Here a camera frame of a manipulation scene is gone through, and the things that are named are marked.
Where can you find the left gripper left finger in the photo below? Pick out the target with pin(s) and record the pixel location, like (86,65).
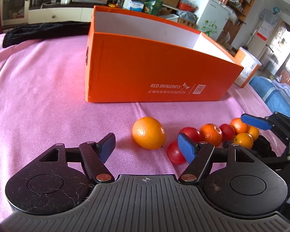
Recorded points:
(94,156)

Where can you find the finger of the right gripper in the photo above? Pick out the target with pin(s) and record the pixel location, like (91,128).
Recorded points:
(258,122)

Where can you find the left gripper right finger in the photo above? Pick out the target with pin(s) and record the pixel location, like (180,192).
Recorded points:
(198,156)

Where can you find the large orange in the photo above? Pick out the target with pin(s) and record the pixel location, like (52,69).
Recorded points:
(148,133)

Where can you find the mandarin far right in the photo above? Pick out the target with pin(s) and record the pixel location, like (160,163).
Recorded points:
(253,132)

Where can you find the mandarin far back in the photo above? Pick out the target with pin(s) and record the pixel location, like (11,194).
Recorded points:
(239,126)

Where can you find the red tomato back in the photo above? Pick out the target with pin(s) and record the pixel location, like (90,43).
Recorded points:
(192,133)

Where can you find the red tomato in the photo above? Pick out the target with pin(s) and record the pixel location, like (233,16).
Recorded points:
(228,132)
(174,154)
(192,133)

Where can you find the smooth mandarin front right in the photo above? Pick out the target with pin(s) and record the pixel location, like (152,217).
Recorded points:
(244,139)

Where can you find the red tomato front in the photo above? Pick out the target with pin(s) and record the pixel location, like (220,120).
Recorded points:
(174,154)

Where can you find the wrinkled mandarin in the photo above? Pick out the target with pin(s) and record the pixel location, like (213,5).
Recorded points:
(212,134)

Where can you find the blue striped pillow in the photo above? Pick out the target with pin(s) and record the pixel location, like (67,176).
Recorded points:
(275,95)

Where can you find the red tomato right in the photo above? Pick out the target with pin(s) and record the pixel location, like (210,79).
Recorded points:
(228,132)

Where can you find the orange white round canister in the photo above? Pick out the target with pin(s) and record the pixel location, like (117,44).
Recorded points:
(250,65)

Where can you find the orange cardboard shoe box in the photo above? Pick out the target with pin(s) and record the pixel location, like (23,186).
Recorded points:
(136,57)

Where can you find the white mini fridge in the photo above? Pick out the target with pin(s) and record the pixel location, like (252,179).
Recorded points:
(212,16)

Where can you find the wooden display shelf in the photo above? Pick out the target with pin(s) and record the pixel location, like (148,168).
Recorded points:
(239,0)

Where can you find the black cloth on bed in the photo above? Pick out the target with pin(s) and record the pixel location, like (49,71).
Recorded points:
(45,31)

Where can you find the white TV cabinet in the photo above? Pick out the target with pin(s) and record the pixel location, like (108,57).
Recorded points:
(48,11)

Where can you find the white glass door cabinet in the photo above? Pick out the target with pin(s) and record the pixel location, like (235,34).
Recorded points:
(14,12)

